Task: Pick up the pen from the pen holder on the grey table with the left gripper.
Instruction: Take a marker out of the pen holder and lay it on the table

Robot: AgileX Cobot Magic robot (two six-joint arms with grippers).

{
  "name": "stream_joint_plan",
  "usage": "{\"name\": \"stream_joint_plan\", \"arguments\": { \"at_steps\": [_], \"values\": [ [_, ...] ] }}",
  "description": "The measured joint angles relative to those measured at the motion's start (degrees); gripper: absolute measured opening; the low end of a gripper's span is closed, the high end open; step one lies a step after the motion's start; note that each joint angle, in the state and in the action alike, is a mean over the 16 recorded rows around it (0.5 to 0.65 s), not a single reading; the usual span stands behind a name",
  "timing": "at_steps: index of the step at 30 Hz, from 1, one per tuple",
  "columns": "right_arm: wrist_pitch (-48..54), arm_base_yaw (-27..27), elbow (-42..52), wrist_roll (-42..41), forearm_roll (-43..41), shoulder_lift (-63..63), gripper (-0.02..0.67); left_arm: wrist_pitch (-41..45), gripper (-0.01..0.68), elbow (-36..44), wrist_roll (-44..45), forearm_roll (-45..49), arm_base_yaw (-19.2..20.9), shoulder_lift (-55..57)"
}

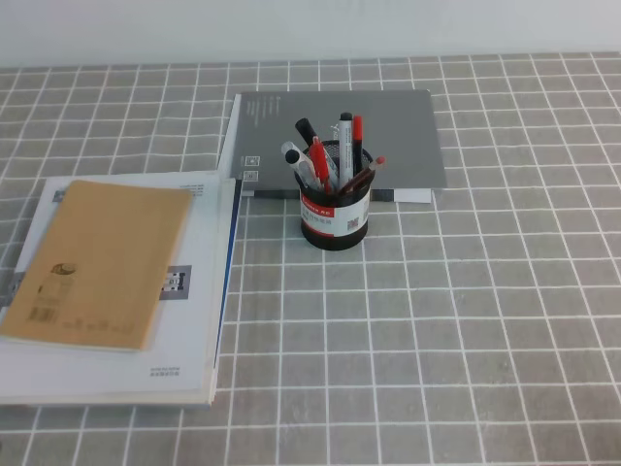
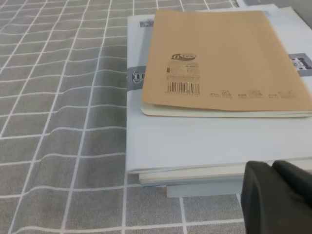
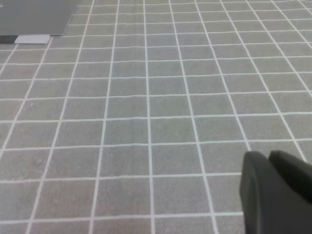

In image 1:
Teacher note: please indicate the black mesh pen holder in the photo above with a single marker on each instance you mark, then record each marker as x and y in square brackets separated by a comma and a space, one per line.
[331, 220]

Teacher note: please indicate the clear pen black tip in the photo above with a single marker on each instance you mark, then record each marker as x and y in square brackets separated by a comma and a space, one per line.
[302, 165]

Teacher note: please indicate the red gel pen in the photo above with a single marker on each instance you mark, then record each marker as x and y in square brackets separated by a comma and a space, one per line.
[319, 160]

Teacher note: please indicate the dark pencil red eraser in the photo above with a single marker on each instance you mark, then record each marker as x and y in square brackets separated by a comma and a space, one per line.
[363, 177]

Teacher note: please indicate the white marker black cap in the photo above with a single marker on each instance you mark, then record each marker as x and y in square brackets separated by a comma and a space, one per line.
[345, 148]

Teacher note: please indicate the red capped marker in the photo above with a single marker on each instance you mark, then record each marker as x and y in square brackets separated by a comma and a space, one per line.
[357, 144]

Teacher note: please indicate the white book blue spine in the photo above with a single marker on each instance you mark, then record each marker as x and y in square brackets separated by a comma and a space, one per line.
[179, 364]

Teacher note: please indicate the grey checkered tablecloth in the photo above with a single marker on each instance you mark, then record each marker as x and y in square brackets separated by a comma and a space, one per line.
[482, 328]

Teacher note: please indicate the brown kraft notebook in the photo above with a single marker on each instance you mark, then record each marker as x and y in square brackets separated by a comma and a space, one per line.
[96, 277]

